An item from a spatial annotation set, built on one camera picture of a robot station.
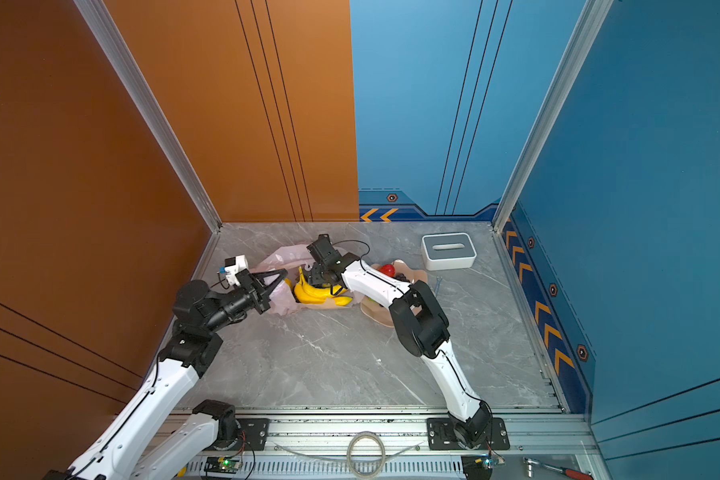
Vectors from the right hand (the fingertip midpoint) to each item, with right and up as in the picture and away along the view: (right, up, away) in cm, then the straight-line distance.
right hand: (318, 272), depth 96 cm
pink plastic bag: (-6, +5, -11) cm, 13 cm away
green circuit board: (-18, -44, -25) cm, 54 cm away
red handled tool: (+62, -44, -29) cm, 81 cm away
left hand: (-2, +2, -29) cm, 30 cm away
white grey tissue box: (+45, +7, +9) cm, 46 cm away
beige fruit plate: (+20, -13, -4) cm, 24 cm away
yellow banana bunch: (-2, -6, -7) cm, 9 cm away
